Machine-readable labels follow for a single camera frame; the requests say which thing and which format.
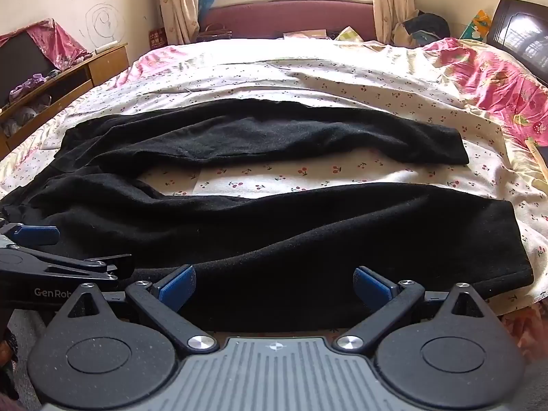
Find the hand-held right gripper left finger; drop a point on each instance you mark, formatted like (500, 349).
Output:
(175, 286)

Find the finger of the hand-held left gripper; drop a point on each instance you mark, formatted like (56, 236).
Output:
(36, 235)
(100, 267)

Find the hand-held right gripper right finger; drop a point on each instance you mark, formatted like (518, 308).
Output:
(372, 286)

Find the black pants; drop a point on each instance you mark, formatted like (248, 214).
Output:
(299, 244)

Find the purple cloth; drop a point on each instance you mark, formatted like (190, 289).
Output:
(32, 83)

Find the wooden cabinet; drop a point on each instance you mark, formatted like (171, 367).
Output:
(109, 62)

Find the cherry print bed sheet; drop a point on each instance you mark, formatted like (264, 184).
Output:
(364, 94)

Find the pink floral cloth cover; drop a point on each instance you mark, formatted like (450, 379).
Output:
(64, 45)

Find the white tube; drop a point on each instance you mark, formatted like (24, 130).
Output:
(107, 47)

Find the red patterned box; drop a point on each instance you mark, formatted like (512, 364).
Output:
(157, 37)

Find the pink floral quilt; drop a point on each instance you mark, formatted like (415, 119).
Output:
(492, 81)

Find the yellow green bag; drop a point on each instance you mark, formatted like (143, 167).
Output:
(349, 34)

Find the brown handbag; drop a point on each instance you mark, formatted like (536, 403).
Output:
(216, 32)

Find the printed paper magazine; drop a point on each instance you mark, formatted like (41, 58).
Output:
(306, 33)

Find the dark clothes pile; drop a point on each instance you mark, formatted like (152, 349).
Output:
(426, 23)

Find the beige curtain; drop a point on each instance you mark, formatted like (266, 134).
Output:
(391, 0)
(175, 4)

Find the maroon padded bench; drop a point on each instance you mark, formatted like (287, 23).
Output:
(299, 17)

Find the colourful green orange box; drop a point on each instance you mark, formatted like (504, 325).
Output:
(477, 25)

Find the blue plastic bag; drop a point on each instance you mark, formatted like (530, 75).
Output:
(204, 4)

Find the dark wooden headboard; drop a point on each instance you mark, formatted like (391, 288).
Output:
(518, 30)

